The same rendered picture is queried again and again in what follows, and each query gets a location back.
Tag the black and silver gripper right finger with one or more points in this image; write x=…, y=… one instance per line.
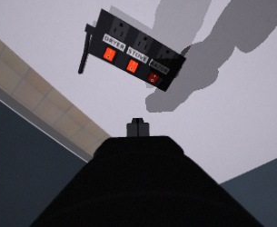
x=143, y=128

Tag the black power strip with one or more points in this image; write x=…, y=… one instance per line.
x=131, y=50

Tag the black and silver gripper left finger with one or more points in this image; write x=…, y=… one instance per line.
x=132, y=128

